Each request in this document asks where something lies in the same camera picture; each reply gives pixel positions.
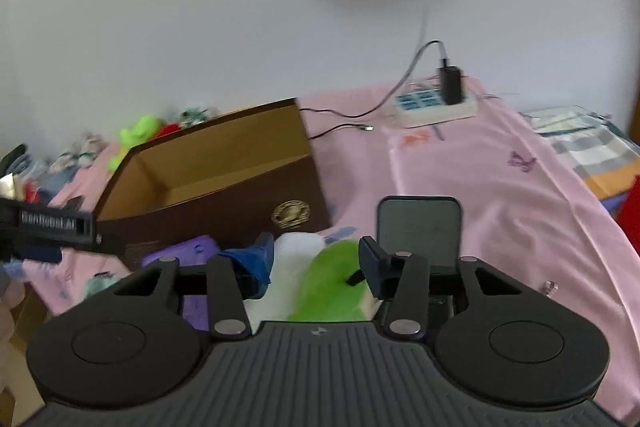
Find red plush toy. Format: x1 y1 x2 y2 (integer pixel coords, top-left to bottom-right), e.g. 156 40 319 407
150 122 183 140

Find plaid blanket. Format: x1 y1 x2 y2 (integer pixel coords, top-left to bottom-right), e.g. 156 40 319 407
520 105 640 208

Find black charger with cable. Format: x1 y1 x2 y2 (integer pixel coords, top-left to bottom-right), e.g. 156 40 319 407
299 40 451 140

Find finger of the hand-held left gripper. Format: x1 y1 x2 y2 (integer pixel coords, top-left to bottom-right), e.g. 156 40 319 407
93 231 127 258
14 246 64 264

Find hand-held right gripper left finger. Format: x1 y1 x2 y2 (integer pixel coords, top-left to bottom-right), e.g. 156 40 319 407
114 232 275 340

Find red cloth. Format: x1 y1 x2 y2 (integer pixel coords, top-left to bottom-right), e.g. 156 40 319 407
617 174 640 253

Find pink printed bedsheet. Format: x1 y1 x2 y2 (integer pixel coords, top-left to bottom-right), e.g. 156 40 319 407
25 77 640 423

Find white power strip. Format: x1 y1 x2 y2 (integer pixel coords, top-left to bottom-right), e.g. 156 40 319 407
385 87 478 128

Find black phone stand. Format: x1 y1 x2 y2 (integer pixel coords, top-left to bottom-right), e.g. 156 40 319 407
376 196 463 323

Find green plush toy black limbs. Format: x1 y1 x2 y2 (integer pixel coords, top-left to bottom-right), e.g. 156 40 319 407
287 239 381 323

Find beige gloves with green tie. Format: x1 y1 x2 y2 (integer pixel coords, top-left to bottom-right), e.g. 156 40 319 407
50 132 103 170

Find white fluffy towel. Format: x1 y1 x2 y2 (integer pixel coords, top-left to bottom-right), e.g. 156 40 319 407
245 232 326 333

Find white power cord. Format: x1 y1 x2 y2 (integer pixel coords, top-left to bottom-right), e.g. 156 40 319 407
382 0 436 122

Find brown cardboard box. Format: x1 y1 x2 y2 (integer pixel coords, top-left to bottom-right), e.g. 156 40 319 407
94 97 332 272

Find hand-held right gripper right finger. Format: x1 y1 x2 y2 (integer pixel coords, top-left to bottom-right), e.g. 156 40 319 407
358 235 525 340

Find purple tissue pack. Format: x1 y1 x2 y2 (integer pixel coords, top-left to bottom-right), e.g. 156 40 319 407
141 234 221 333

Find yellow white packet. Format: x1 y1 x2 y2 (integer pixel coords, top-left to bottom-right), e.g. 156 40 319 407
0 172 23 200

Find neon green plush toy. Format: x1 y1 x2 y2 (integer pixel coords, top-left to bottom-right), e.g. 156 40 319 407
107 114 166 172

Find small panda plush toy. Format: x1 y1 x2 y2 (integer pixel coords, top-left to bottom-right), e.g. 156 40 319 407
180 107 216 128

